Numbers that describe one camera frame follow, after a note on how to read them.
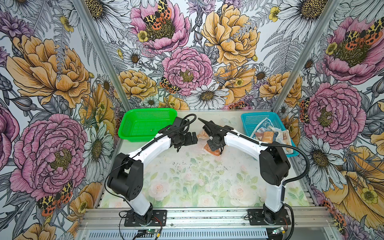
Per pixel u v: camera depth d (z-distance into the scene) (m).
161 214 0.76
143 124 1.15
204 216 0.76
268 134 1.01
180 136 0.68
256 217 0.74
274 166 0.50
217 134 0.67
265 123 1.12
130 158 0.48
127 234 0.70
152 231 0.70
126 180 0.45
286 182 0.53
